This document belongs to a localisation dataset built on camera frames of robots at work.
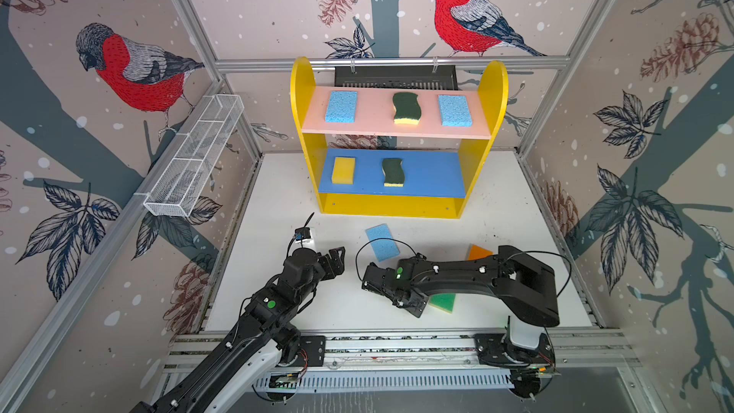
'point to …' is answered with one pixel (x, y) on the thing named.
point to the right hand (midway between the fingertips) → (391, 296)
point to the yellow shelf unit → (398, 150)
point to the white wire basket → (180, 186)
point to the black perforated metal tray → (427, 77)
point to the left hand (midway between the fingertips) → (339, 247)
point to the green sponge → (442, 301)
